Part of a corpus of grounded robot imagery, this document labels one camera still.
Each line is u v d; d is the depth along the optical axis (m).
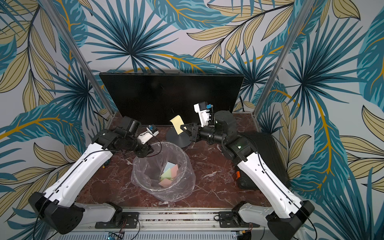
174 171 0.80
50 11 0.68
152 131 0.65
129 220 0.73
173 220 0.75
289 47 0.82
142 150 0.64
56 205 0.37
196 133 0.53
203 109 0.53
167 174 0.80
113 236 0.72
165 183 0.71
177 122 0.61
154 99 0.91
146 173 0.70
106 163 0.49
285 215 0.37
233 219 0.65
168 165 0.80
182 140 1.04
